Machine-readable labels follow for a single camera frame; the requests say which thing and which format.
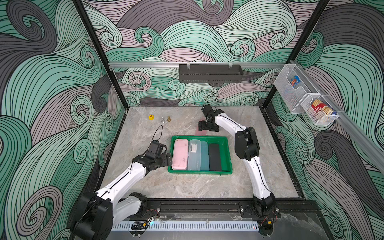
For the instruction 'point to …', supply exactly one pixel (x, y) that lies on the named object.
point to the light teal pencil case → (204, 165)
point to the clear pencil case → (194, 155)
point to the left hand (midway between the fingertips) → (164, 158)
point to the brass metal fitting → (169, 119)
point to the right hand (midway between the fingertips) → (207, 128)
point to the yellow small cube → (151, 117)
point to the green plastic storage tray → (226, 153)
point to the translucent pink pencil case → (197, 133)
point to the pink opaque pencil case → (180, 158)
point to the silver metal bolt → (162, 121)
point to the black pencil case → (215, 161)
